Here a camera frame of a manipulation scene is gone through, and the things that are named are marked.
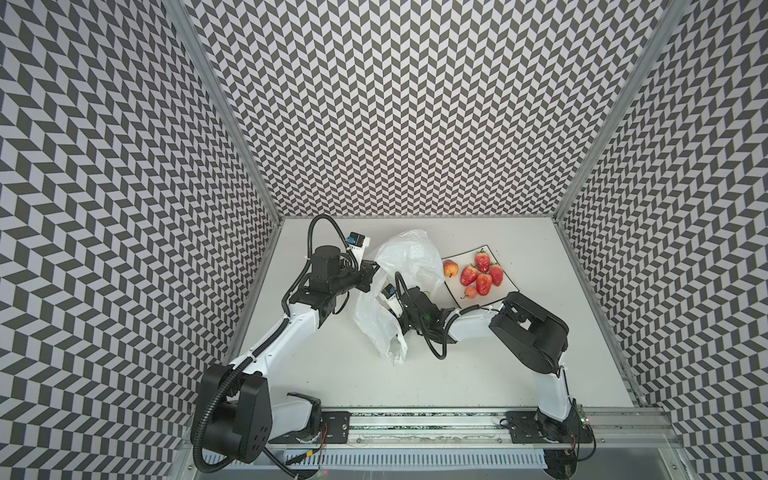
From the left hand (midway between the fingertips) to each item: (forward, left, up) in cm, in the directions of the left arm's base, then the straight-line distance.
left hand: (379, 265), depth 82 cm
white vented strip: (-43, -3, -19) cm, 47 cm away
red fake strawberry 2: (+2, -32, -14) cm, 36 cm away
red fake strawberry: (+6, -28, -14) cm, 32 cm away
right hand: (-8, -1, -20) cm, 22 cm away
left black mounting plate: (-36, +11, -18) cm, 42 cm away
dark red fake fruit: (+6, -38, -14) cm, 41 cm away
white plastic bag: (+1, -9, +2) cm, 10 cm away
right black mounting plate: (-36, -39, -19) cm, 57 cm away
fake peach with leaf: (0, -28, -16) cm, 32 cm away
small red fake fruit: (+8, -23, -14) cm, 28 cm away
